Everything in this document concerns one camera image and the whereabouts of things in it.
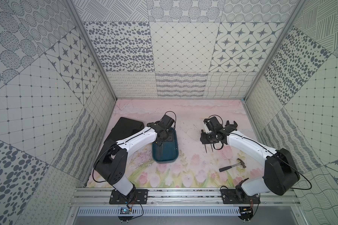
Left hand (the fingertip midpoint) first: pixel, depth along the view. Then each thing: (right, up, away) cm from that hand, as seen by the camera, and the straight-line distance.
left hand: (169, 134), depth 88 cm
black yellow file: (+24, -5, -14) cm, 28 cm away
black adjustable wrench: (+45, +2, +15) cm, 47 cm away
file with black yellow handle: (+24, -8, +5) cm, 26 cm away
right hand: (+22, -4, -1) cm, 23 cm away
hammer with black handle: (+46, -17, -2) cm, 49 cm away
